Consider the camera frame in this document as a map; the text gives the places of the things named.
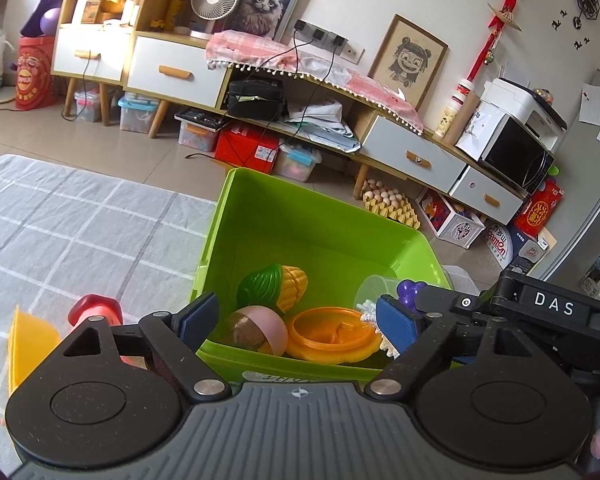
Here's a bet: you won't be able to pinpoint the white drawing sheet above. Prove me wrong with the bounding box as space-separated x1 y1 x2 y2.
455 107 504 161

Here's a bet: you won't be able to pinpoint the red paper bag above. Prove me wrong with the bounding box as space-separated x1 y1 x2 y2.
14 36 57 111

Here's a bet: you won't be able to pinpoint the yellow toy pot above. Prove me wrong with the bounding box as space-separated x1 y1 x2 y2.
7 305 64 396

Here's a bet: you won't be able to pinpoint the purple ball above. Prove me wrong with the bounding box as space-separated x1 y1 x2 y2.
39 7 62 36

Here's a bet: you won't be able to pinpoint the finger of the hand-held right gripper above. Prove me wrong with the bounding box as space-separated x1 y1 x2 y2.
415 268 600 334
451 322 492 366

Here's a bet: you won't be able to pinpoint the framed cat picture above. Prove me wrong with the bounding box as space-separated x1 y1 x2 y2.
223 0 304 44

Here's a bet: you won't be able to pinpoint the grey refrigerator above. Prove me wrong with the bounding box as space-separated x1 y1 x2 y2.
545 70 600 302

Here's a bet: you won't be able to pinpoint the black microwave oven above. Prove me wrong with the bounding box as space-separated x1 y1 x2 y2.
480 112 556 196

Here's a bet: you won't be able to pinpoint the purple toy grapes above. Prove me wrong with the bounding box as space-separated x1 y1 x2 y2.
397 278 429 306

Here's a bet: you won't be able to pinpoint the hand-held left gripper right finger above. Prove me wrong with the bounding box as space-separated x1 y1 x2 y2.
364 295 552 402

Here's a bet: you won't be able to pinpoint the wall power sockets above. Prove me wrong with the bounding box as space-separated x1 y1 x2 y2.
293 19 366 64

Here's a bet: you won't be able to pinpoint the red gift box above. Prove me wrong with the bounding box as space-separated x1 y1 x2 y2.
512 180 565 236

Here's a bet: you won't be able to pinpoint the black bag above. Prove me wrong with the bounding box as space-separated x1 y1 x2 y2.
226 77 287 122

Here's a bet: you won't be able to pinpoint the clear box with blue lid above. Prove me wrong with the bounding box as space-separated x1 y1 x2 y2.
117 94 160 134

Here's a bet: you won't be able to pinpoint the blue and white carton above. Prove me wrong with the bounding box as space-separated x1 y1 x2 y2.
482 222 551 274

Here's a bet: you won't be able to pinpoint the wooden cabinet with white drawers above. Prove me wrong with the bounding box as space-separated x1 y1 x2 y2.
50 0 531 214

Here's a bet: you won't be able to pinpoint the framed cartoon girl picture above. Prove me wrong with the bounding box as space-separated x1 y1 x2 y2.
367 14 450 111

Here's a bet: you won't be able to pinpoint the white and red bottle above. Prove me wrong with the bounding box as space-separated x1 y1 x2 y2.
434 79 474 139

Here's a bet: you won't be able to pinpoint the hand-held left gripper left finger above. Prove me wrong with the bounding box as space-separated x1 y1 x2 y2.
61 291 231 404

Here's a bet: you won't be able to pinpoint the clear box with dark lid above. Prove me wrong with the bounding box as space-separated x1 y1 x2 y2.
174 109 226 153

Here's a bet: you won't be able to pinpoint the pink rubber toy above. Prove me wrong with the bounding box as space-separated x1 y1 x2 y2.
67 293 149 369

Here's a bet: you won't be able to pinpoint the white paper note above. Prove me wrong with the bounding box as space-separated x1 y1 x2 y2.
578 83 600 126

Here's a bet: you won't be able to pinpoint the red hanging ornament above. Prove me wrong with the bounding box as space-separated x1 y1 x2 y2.
467 0 532 84

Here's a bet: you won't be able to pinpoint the white toy starfish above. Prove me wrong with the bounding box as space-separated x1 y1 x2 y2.
359 310 399 359

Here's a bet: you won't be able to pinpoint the small clear storage box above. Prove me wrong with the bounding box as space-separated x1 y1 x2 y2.
73 90 104 122

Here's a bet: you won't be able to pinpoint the red cardboard box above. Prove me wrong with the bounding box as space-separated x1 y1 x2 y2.
214 122 281 169

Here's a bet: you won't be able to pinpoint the pink clear capsule ball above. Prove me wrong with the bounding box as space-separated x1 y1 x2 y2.
219 304 287 356

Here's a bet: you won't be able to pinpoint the clear cotton swab jar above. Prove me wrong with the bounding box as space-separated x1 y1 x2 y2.
355 274 401 314

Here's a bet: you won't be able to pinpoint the white printer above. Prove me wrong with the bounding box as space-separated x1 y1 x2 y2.
482 77 569 134

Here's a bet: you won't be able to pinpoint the grey checked tablecloth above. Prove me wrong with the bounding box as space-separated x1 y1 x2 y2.
0 154 481 472

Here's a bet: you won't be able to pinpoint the orange round lid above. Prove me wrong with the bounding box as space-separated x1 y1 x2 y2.
284 307 384 365

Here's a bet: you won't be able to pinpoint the cardboard tube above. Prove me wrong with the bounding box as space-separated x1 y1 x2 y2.
447 94 481 144

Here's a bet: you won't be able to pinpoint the green plastic bin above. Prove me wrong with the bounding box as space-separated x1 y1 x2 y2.
195 167 454 386

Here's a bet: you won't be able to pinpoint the stack of folded papers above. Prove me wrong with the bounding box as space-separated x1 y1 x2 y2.
285 99 362 154

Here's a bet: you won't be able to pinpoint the pink checked cloth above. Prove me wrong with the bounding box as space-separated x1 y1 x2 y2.
205 30 426 136

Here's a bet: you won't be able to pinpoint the yellow egg tray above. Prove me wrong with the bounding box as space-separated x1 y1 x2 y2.
362 179 421 229

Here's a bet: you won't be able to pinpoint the low box with blue lid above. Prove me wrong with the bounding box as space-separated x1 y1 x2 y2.
272 142 323 183

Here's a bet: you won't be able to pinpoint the toy corn with green husk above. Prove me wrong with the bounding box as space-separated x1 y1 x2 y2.
236 263 310 314

